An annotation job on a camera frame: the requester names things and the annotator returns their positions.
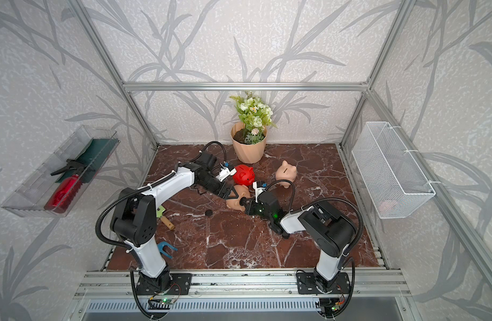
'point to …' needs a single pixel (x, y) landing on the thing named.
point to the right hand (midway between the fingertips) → (240, 200)
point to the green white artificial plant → (255, 116)
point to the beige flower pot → (248, 153)
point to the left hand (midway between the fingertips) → (233, 194)
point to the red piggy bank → (244, 175)
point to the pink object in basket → (384, 206)
